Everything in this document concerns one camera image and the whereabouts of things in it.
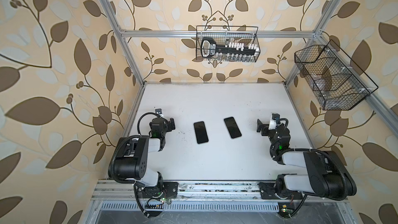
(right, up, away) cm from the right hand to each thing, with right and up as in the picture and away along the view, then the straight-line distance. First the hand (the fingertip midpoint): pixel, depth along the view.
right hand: (267, 120), depth 90 cm
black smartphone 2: (-19, -6, +7) cm, 21 cm away
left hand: (-64, +1, +4) cm, 64 cm away
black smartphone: (-39, -10, +4) cm, 40 cm away
